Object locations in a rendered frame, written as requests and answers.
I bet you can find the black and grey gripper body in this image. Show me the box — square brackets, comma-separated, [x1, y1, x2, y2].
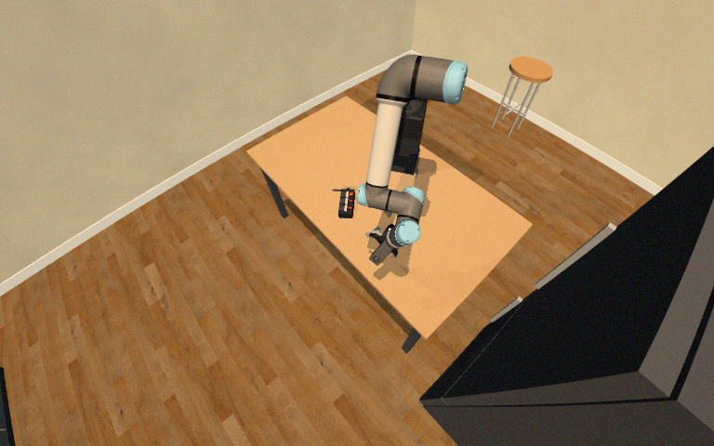
[377, 224, 395, 244]

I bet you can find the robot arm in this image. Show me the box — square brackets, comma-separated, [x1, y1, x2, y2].
[357, 55, 468, 266]

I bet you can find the black power strip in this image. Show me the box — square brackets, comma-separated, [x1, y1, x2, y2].
[337, 188, 355, 218]

